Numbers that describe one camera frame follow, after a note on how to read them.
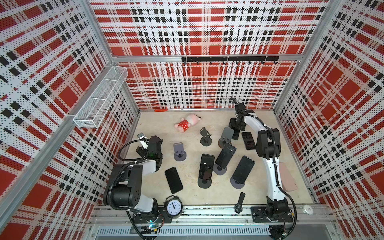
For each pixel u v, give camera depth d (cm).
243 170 80
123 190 45
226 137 96
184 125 105
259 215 73
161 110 126
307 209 75
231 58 89
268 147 65
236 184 83
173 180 86
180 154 91
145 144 76
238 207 76
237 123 95
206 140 100
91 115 96
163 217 73
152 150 72
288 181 82
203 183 84
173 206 74
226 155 82
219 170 88
